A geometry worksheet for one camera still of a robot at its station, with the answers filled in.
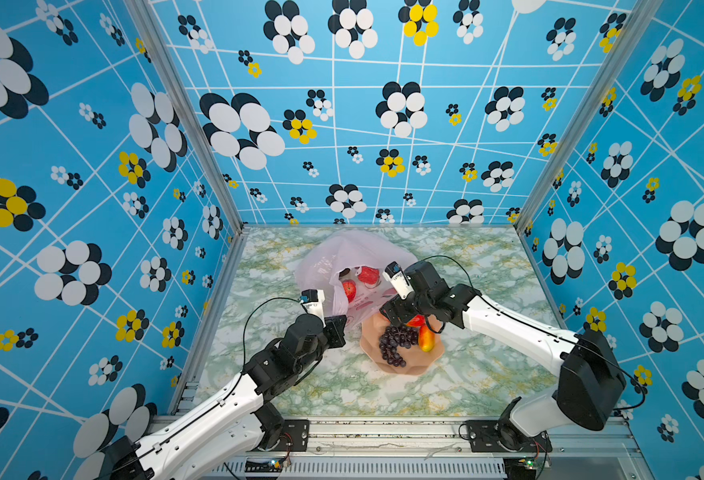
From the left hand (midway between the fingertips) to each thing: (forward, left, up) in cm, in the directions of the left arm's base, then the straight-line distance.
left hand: (351, 318), depth 75 cm
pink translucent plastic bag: (+14, +1, +3) cm, 14 cm away
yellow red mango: (0, -21, -12) cm, 24 cm away
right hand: (+8, -12, -5) cm, 15 cm away
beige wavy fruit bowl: (-4, -18, -16) cm, 25 cm away
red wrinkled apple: (+5, -19, -11) cm, 22 cm away
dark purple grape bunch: (0, -12, -12) cm, 17 cm away
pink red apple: (+17, +1, -12) cm, 21 cm away
